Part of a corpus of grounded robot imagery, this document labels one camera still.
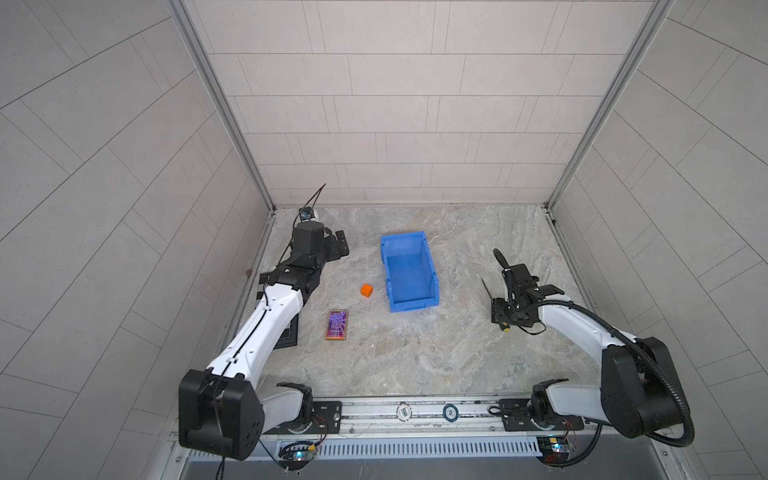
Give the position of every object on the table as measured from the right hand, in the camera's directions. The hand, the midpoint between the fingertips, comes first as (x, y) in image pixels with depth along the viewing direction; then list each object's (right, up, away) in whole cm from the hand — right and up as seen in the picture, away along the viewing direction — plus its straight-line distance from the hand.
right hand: (498, 313), depth 89 cm
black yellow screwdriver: (0, -2, -5) cm, 5 cm away
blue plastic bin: (-26, +10, +5) cm, 28 cm away
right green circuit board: (+5, -25, -21) cm, 33 cm away
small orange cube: (-40, +6, +3) cm, 40 cm away
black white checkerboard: (-60, -4, -8) cm, 60 cm away
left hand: (-49, +24, -7) cm, 55 cm away
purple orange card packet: (-48, -2, -4) cm, 48 cm away
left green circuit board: (-53, -25, -24) cm, 63 cm away
